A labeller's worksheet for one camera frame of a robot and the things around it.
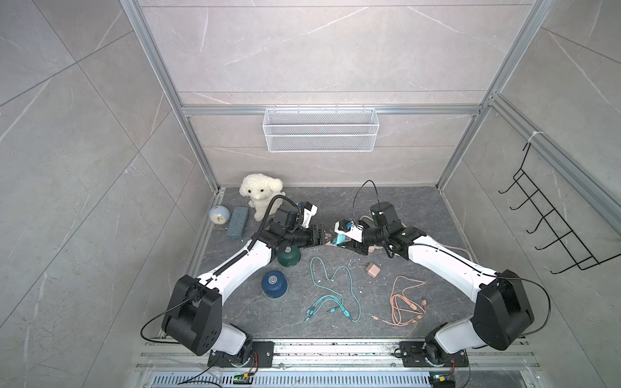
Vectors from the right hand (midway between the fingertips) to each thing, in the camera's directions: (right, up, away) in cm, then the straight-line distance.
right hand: (343, 235), depth 82 cm
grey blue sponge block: (-44, +2, +22) cm, 49 cm away
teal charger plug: (-1, -1, -4) cm, 4 cm away
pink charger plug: (+12, -15, +8) cm, 21 cm away
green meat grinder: (-19, -8, +3) cm, 21 cm away
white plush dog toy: (-31, +16, +13) cm, 38 cm away
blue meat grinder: (-23, -16, -4) cm, 28 cm away
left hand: (-4, +1, -3) cm, 5 cm away
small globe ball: (-51, +6, +19) cm, 54 cm away
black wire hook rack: (+57, -3, -24) cm, 62 cm away
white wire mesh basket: (-7, +43, +19) cm, 47 cm away
